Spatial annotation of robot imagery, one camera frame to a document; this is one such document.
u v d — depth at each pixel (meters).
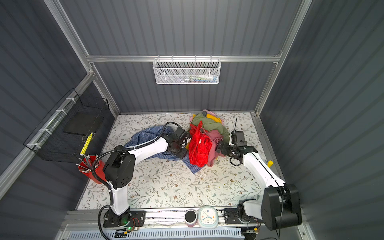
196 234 0.70
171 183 0.85
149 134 0.92
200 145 0.87
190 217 0.70
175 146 0.71
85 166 0.79
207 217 0.72
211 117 1.07
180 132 0.75
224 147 0.77
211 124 0.99
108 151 0.49
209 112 1.14
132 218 0.72
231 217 0.74
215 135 0.92
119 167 0.51
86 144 0.69
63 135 0.72
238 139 0.67
